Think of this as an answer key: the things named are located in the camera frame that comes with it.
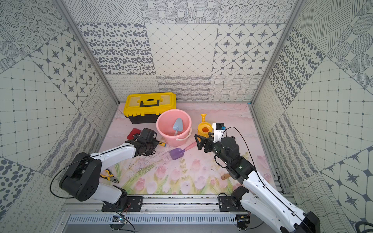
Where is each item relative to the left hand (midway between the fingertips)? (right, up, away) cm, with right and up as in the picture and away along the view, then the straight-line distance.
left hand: (156, 139), depth 92 cm
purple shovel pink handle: (+14, -9, 0) cm, 16 cm away
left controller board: (-14, -37, -22) cm, 45 cm away
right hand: (+28, +5, -19) cm, 34 cm away
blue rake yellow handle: (+4, -3, +1) cm, 5 cm away
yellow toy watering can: (+31, +7, +1) cm, 32 cm away
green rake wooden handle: (+42, -20, -10) cm, 47 cm away
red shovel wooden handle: (-18, +5, +10) cm, 21 cm away
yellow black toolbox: (-9, +21, +3) cm, 23 cm away
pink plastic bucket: (+5, +10, -3) cm, 12 cm away
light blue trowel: (+13, +9, +5) cm, 17 cm away
